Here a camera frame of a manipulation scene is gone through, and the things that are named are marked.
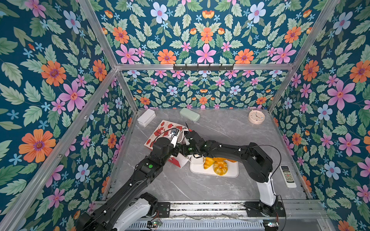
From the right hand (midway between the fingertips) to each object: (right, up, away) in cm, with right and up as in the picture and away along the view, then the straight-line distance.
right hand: (178, 148), depth 87 cm
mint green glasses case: (+6, +22, +25) cm, 34 cm away
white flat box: (-27, +20, +22) cm, 40 cm away
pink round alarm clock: (+58, +20, +24) cm, 66 cm away
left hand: (+1, +9, -12) cm, 16 cm away
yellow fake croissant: (+18, -8, 0) cm, 20 cm away
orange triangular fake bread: (+26, 0, -29) cm, 39 cm away
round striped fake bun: (+25, -11, -3) cm, 28 cm away
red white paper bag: (-11, +11, +1) cm, 16 cm away
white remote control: (+65, -16, -3) cm, 67 cm away
